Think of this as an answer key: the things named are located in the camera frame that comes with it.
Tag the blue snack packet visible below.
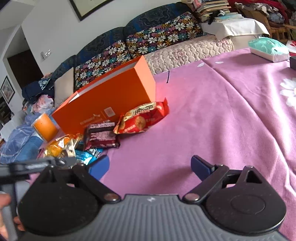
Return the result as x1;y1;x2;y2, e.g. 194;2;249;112
75;148;104;165

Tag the teal tissue pack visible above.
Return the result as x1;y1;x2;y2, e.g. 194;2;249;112
248;37;290;63

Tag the orange cup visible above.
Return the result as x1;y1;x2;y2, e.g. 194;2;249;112
31;113;59;142

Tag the dark chocolate snack packet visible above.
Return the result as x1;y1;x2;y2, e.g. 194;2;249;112
83;122;121;151

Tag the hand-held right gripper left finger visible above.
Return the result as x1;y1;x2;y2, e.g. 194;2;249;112
35;155;122;205

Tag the beige quilted sofa cover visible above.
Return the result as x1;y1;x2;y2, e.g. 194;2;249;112
146;35;235;76

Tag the red biscuit packet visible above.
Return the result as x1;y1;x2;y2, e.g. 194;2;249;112
113;98;169;135

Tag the orange cardboard box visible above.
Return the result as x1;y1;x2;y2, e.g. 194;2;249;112
51;56;156;137

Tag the pink and white plastic bag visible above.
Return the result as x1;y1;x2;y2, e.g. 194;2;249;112
31;95;55;113

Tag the red and white bag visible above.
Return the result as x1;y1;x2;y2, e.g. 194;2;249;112
285;40;296;54

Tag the person's left hand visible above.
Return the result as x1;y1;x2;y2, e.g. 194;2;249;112
0;194;25;232

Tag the beige pillow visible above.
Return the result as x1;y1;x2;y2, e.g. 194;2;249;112
54;68;75;108

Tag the white cloth covered box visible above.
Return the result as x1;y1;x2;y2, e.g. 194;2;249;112
200;18;270;50

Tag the stack of books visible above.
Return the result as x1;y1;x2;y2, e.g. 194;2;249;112
194;0;244;22

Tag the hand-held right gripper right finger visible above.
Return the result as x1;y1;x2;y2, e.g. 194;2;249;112
184;155;264;205

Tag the large framed wall picture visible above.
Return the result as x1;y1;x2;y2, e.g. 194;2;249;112
69;0;116;21

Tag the small framed wall picture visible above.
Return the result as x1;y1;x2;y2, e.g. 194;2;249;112
0;76;15;103

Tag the dark blue patterned sofa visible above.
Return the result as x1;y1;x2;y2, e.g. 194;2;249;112
50;2;208;93

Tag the purple floral tablecloth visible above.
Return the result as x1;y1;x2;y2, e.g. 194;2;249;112
30;47;296;241

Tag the wicker chair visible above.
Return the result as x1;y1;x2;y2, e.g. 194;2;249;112
235;2;296;44

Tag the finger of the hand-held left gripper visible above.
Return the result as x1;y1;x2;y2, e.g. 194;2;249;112
24;157;77;174

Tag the blue striped bedding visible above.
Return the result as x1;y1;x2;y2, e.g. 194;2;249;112
0;111;47;165

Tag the clear orange snack packet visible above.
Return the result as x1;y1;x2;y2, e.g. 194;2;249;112
44;133;84;160

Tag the floral sofa cushion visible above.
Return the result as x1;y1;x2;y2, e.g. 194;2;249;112
74;40;131;92
126;11;207;59

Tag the dark blue clothes pile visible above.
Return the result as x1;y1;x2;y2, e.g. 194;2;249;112
22;79;56;105

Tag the red blanket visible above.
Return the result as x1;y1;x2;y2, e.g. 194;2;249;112
228;0;296;24

